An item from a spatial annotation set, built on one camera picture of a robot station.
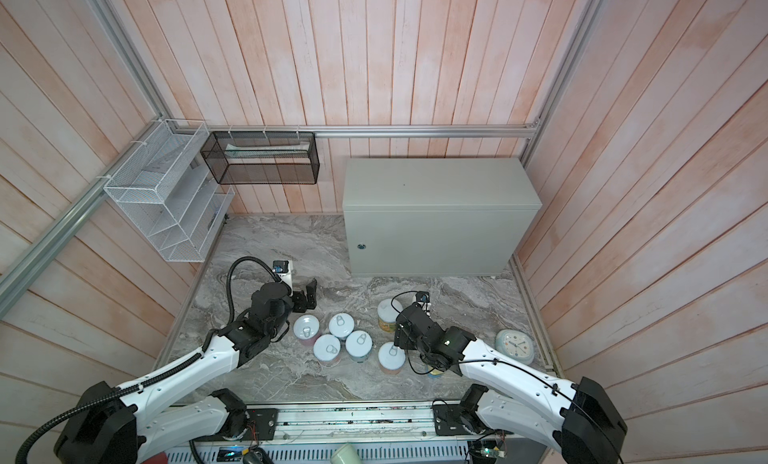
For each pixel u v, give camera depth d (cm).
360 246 89
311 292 75
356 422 76
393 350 80
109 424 39
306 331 84
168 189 76
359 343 82
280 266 70
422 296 75
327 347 80
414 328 61
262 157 90
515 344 84
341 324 86
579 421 40
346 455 63
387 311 86
